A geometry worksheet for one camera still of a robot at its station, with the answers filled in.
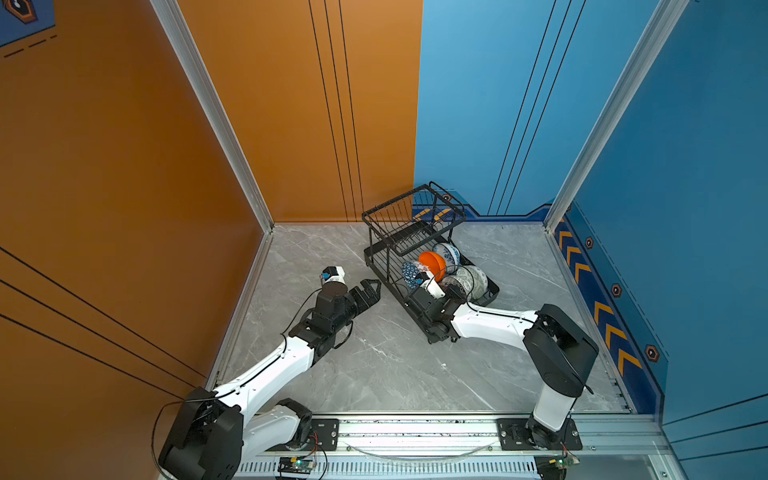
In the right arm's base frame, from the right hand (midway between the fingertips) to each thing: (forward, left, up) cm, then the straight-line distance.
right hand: (455, 290), depth 89 cm
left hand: (-3, +24, +7) cm, 25 cm away
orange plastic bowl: (+10, +5, 0) cm, 11 cm away
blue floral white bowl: (+13, 0, +1) cm, 13 cm away
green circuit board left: (-42, +42, -11) cm, 61 cm away
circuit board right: (-43, -19, -11) cm, 48 cm away
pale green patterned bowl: (+6, -7, -5) cm, 10 cm away
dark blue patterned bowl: (+11, +13, -6) cm, 19 cm away
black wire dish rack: (+4, +14, +14) cm, 20 cm away
